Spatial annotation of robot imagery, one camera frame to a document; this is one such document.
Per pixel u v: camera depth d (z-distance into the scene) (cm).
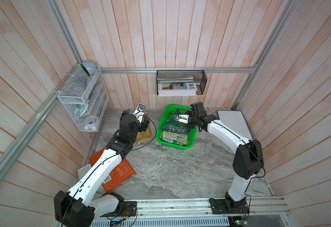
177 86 95
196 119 71
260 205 76
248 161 48
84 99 74
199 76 97
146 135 103
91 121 90
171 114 110
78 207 36
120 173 84
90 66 84
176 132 82
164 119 104
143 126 66
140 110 59
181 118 78
